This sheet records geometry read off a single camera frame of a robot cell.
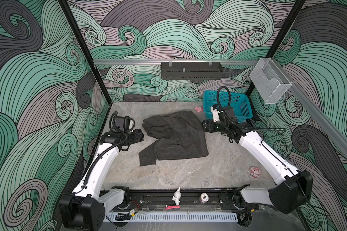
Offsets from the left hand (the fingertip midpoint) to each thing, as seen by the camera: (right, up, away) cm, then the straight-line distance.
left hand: (139, 134), depth 79 cm
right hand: (+39, +6, +1) cm, 40 cm away
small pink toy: (+41, +16, +34) cm, 55 cm away
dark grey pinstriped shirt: (+24, -3, +16) cm, 29 cm away
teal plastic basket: (+75, +20, +35) cm, 85 cm away
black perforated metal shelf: (+32, +41, +16) cm, 55 cm away
